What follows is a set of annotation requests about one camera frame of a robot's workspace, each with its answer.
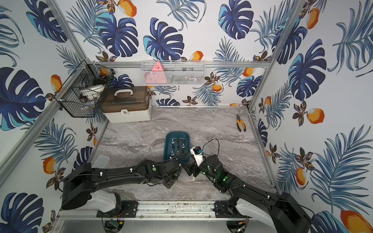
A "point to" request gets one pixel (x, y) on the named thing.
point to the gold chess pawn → (178, 153)
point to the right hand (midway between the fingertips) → (187, 158)
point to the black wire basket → (81, 94)
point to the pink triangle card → (156, 75)
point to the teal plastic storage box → (177, 142)
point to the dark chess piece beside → (173, 147)
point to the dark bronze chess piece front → (178, 147)
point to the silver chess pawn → (172, 153)
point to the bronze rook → (178, 140)
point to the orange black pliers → (238, 119)
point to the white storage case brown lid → (126, 104)
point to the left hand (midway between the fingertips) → (173, 178)
